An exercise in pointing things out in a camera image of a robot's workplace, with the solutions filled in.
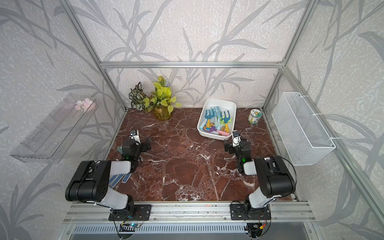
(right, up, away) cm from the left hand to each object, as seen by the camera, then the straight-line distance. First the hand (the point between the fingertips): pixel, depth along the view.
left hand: (141, 138), depth 94 cm
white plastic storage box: (+61, +23, +25) cm, 70 cm away
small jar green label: (+76, +14, +11) cm, 78 cm away
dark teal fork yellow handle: (+44, +15, +21) cm, 51 cm away
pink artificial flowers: (-20, +19, -19) cm, 33 cm away
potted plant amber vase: (+12, +23, 0) cm, 26 cm away
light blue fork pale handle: (+50, +17, +19) cm, 56 cm away
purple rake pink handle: (+46, +5, +12) cm, 48 cm away
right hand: (+59, +1, 0) cm, 59 cm away
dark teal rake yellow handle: (+57, +12, +17) cm, 60 cm away
